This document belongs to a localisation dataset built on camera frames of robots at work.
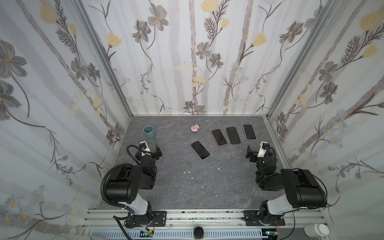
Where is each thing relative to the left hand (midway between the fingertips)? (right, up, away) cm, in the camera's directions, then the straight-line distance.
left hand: (145, 142), depth 89 cm
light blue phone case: (+72, +6, +23) cm, 76 cm away
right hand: (+66, -1, 0) cm, 66 cm away
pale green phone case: (+33, -6, +9) cm, 35 cm away
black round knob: (+32, -37, -27) cm, 55 cm away
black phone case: (+59, +3, +19) cm, 62 cm away
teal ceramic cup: (-4, +7, +17) cm, 19 cm away
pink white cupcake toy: (+30, +9, +21) cm, 38 cm away
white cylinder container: (+83, -37, -25) cm, 94 cm away
